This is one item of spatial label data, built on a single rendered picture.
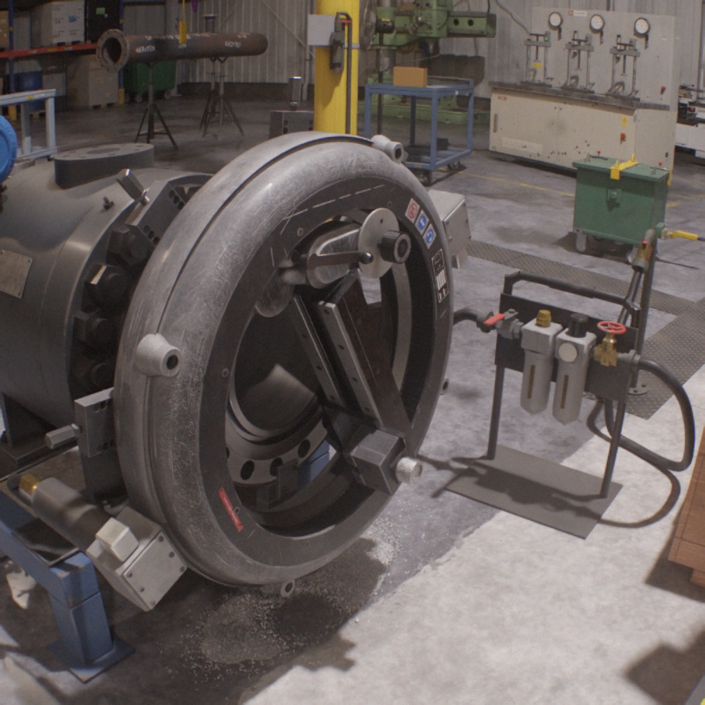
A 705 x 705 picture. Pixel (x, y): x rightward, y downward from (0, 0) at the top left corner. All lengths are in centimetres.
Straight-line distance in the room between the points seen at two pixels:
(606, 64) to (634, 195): 367
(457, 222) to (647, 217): 295
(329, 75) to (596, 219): 183
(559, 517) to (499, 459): 32
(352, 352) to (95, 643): 78
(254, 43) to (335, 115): 516
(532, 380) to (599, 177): 260
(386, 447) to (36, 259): 70
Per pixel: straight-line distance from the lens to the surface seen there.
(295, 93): 122
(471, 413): 248
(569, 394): 192
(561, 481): 215
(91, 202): 139
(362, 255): 115
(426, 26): 1229
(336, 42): 470
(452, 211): 148
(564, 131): 744
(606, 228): 446
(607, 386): 196
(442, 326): 146
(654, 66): 760
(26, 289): 140
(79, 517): 117
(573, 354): 186
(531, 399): 197
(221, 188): 103
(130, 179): 100
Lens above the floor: 111
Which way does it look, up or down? 24 degrees down
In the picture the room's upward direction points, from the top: 1 degrees clockwise
